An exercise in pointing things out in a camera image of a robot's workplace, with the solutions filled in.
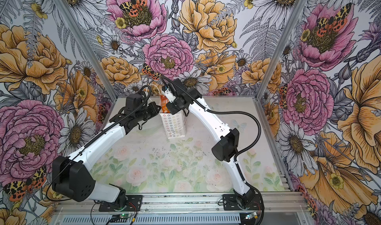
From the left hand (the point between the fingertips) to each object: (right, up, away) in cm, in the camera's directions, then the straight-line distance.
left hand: (161, 111), depth 83 cm
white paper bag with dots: (+7, -8, +3) cm, 11 cm away
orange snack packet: (+2, +6, -1) cm, 6 cm away
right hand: (+6, 0, 0) cm, 6 cm away
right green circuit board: (+45, -49, -11) cm, 68 cm away
